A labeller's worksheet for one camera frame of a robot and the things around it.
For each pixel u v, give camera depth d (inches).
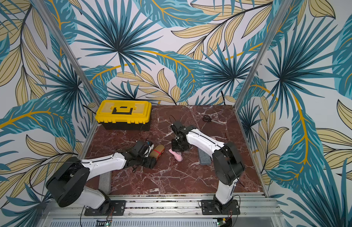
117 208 29.0
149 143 32.4
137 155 27.3
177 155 31.9
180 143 28.8
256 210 28.8
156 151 35.5
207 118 44.5
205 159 34.7
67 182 16.9
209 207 28.8
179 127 28.2
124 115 36.6
